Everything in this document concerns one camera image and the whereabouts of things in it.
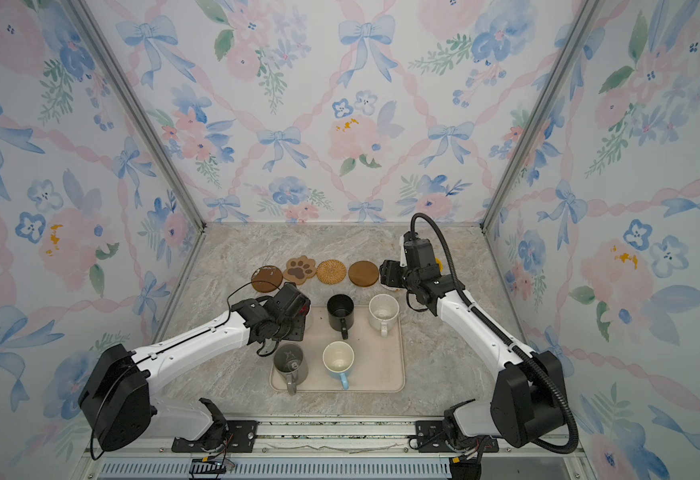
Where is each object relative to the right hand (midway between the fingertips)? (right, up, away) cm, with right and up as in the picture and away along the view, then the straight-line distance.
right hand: (390, 266), depth 85 cm
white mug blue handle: (-15, -26, 0) cm, 30 cm away
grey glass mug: (-28, -27, -2) cm, 39 cm away
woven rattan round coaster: (-18, -3, +21) cm, 28 cm away
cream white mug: (-1, -15, +9) cm, 17 cm away
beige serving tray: (-3, -29, +1) cm, 29 cm away
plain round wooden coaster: (-7, -3, +22) cm, 24 cm away
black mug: (-15, -15, +7) cm, 22 cm away
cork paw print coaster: (-30, -2, +21) cm, 37 cm away
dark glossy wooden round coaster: (-41, -5, +20) cm, 45 cm away
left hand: (-26, -16, -1) cm, 31 cm away
